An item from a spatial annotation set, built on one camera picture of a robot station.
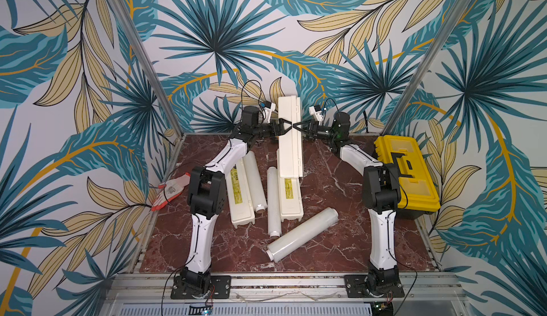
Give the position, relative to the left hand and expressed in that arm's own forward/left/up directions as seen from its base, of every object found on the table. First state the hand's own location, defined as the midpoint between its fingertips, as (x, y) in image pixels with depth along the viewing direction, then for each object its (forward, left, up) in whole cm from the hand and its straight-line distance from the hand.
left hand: (290, 127), depth 89 cm
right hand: (-1, -1, 0) cm, 2 cm away
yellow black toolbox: (-25, -49, -10) cm, 56 cm away
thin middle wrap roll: (-24, +7, -20) cm, 32 cm away
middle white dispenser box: (-25, -1, -17) cm, 30 cm away
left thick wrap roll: (-19, +13, -20) cm, 30 cm away
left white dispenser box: (-26, +20, -17) cm, 37 cm away
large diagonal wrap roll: (-43, +3, -19) cm, 47 cm away
